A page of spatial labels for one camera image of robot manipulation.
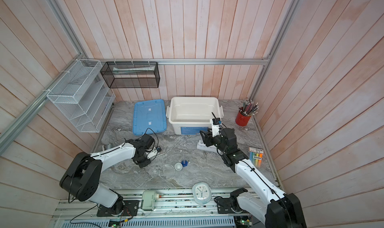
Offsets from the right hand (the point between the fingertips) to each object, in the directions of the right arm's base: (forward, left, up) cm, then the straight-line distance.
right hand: (204, 129), depth 80 cm
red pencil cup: (+18, -28, -14) cm, 36 cm away
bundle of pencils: (+22, -30, -6) cm, 38 cm away
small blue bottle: (-12, +11, -19) cm, 25 cm away
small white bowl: (-14, +15, -18) cm, 27 cm away
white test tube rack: (-1, -1, -18) cm, 18 cm away
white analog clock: (-28, +1, -17) cm, 33 cm away
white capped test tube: (-13, +26, -8) cm, 30 cm away
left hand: (-12, +37, -19) cm, 43 cm away
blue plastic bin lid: (+24, +40, -19) cm, 50 cm away
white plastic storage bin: (+25, +9, -18) cm, 33 cm away
